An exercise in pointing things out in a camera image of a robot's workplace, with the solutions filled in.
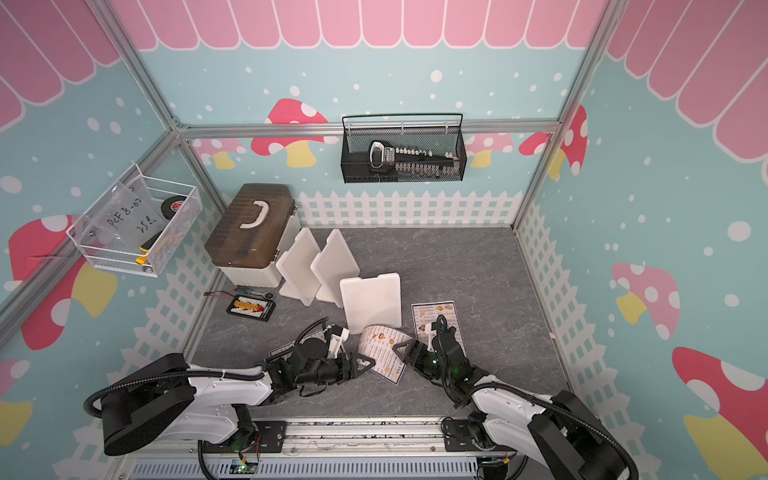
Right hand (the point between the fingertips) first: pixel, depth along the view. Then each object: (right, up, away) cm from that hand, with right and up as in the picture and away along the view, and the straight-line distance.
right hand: (398, 353), depth 84 cm
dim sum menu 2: (-34, 0, +6) cm, 35 cm away
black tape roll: (-61, +41, -4) cm, 73 cm away
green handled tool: (-44, +14, +16) cm, 49 cm away
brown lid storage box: (-52, +33, +19) cm, 64 cm away
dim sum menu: (-6, +3, -2) cm, 7 cm away
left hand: (-8, -4, -4) cm, 10 cm away
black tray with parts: (-48, +11, +13) cm, 51 cm away
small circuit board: (-37, -24, -11) cm, 46 cm away
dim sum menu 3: (+10, +9, +13) cm, 19 cm away
